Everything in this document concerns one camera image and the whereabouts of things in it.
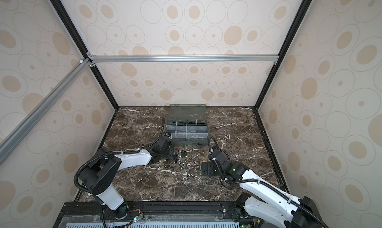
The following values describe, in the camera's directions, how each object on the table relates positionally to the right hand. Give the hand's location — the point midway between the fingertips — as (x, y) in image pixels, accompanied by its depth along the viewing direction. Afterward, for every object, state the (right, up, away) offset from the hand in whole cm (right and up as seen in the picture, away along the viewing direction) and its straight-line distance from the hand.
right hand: (213, 166), depth 81 cm
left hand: (-22, +8, +12) cm, 27 cm away
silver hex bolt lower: (-11, +2, +11) cm, 15 cm away
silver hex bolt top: (-11, +7, +13) cm, 19 cm away
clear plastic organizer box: (-15, +23, +24) cm, 37 cm away
